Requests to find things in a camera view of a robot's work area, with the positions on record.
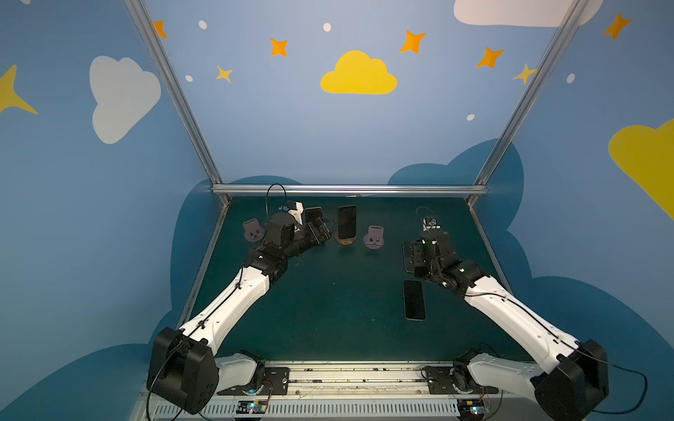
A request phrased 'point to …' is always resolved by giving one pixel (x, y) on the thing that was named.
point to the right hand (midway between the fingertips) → (428, 241)
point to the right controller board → (470, 409)
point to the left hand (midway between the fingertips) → (331, 227)
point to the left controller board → (251, 406)
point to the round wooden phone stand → (345, 241)
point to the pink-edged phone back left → (312, 213)
